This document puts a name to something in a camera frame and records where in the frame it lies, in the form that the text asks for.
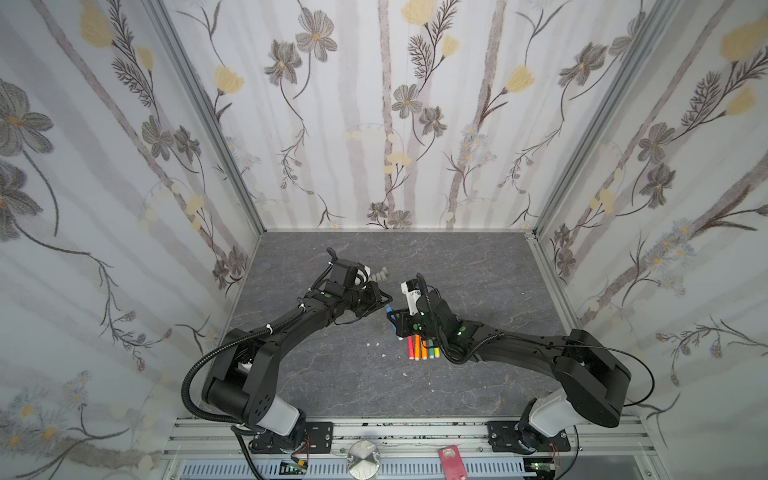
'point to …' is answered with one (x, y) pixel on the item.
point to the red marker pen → (410, 346)
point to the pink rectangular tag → (453, 464)
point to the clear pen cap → (383, 277)
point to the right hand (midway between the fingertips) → (381, 310)
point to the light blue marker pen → (388, 310)
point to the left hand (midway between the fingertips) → (387, 290)
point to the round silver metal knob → (363, 459)
